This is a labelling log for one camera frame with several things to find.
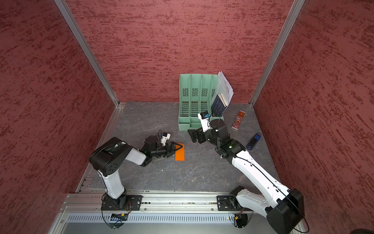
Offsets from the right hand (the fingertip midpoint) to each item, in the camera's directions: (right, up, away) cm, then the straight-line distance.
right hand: (195, 130), depth 76 cm
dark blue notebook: (+17, +14, +25) cm, 34 cm away
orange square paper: (-10, -17, +16) cm, 25 cm away
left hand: (-10, -15, +14) cm, 22 cm away
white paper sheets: (+19, +29, +25) cm, 43 cm away
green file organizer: (+2, +25, +42) cm, 49 cm away
